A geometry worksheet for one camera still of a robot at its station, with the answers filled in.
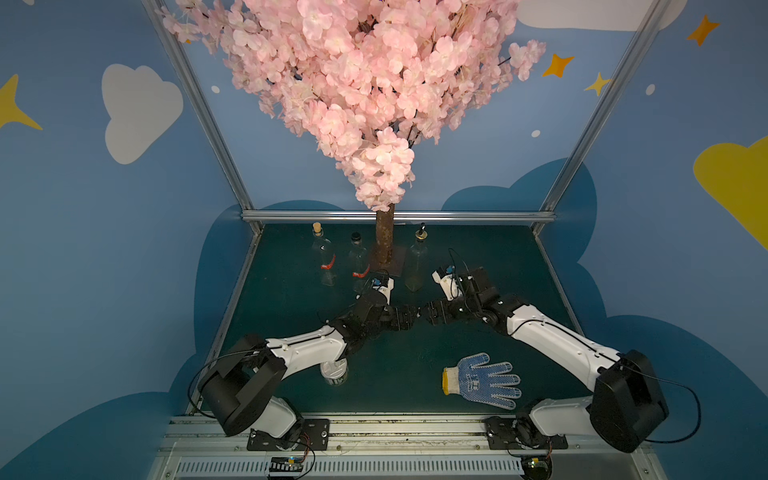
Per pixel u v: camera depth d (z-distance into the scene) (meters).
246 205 1.15
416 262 0.91
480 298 0.65
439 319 0.75
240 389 0.43
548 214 1.17
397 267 1.11
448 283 0.74
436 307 0.74
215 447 0.73
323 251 0.89
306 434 0.73
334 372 0.80
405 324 0.76
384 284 0.78
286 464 0.73
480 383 0.82
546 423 0.62
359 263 0.96
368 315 0.65
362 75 0.46
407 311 0.76
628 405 0.42
